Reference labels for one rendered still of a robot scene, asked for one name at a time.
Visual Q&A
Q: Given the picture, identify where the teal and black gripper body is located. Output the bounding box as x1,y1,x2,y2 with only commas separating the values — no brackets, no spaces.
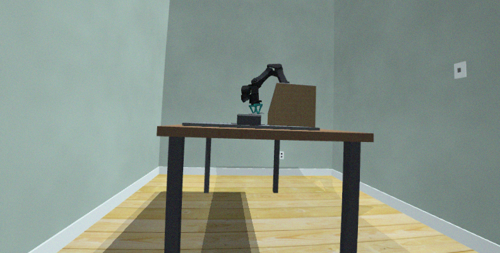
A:
249,93,262,105

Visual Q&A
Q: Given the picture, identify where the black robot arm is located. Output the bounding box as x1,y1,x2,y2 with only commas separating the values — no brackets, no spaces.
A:
241,64,289,103

